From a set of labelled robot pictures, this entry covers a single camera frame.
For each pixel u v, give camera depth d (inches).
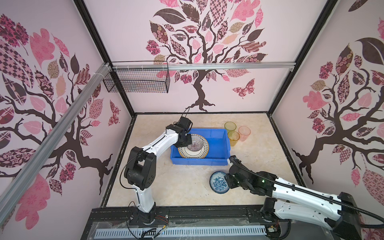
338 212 16.2
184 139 27.1
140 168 19.1
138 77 37.3
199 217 29.3
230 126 41.5
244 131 38.4
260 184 21.0
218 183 32.2
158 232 27.3
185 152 36.6
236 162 26.7
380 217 15.1
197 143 37.4
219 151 38.5
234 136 39.8
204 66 37.3
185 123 28.9
